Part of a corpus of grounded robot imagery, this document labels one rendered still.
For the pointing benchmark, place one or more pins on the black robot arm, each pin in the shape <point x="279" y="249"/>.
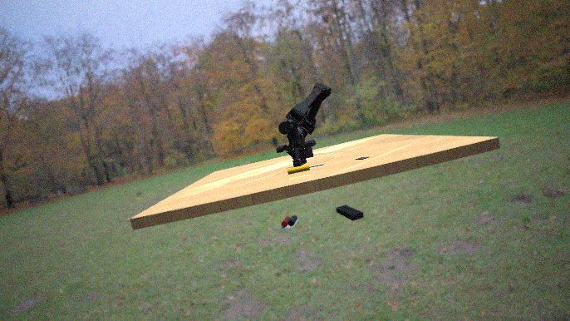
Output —
<point x="299" y="116"/>

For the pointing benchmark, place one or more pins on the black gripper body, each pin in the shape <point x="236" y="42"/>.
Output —
<point x="295" y="142"/>

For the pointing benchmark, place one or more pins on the yellow screwdriver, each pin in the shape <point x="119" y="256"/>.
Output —
<point x="300" y="168"/>

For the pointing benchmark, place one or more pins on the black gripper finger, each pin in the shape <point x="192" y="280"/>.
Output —
<point x="301" y="153"/>
<point x="292" y="154"/>

